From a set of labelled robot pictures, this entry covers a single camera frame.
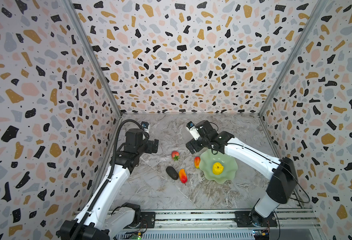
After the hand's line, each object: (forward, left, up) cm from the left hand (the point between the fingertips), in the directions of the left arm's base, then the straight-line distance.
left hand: (147, 136), depth 77 cm
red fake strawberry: (0, -14, -20) cm, 24 cm away
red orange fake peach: (-4, -27, -21) cm, 35 cm away
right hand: (+2, -23, -4) cm, 23 cm away
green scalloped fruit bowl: (-1, -34, -23) cm, 41 cm away
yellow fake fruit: (-10, -38, -18) cm, 43 cm away
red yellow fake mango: (-13, -18, -21) cm, 31 cm away
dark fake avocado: (-11, -12, -21) cm, 27 cm away
